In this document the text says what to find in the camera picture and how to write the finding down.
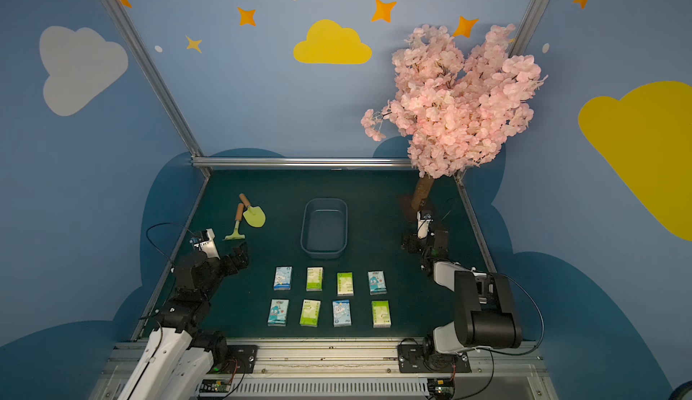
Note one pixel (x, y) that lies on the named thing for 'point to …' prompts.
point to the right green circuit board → (441, 388)
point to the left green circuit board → (215, 386)
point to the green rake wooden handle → (236, 235)
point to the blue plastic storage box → (324, 228)
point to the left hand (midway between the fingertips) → (231, 244)
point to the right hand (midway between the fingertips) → (420, 228)
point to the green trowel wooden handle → (254, 216)
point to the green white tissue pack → (314, 277)
